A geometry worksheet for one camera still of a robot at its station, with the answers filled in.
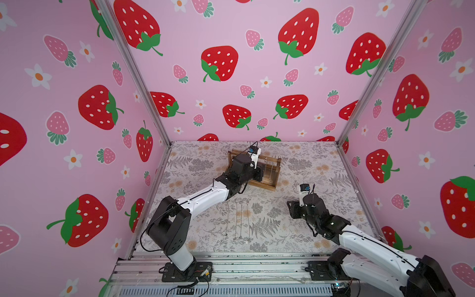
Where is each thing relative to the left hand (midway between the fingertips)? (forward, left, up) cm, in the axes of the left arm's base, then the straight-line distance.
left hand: (266, 165), depth 84 cm
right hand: (-12, -13, -11) cm, 21 cm away
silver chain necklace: (-8, +11, -21) cm, 26 cm away
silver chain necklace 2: (-18, +14, -21) cm, 31 cm away
